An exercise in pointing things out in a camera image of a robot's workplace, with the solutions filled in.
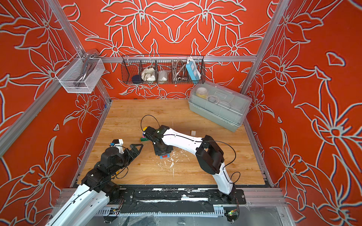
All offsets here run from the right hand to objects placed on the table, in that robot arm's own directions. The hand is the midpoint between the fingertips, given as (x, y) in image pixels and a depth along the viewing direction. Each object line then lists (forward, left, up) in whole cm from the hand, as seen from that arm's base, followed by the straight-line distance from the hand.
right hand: (159, 154), depth 82 cm
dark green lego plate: (+13, +13, -5) cm, 19 cm away
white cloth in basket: (+44, +9, +25) cm, 52 cm away
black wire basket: (+53, +1, +24) cm, 58 cm away
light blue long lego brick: (+1, -3, -7) cm, 8 cm away
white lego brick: (+18, -21, -5) cm, 28 cm away
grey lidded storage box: (+26, -41, +11) cm, 50 cm away
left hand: (0, +10, +7) cm, 12 cm away
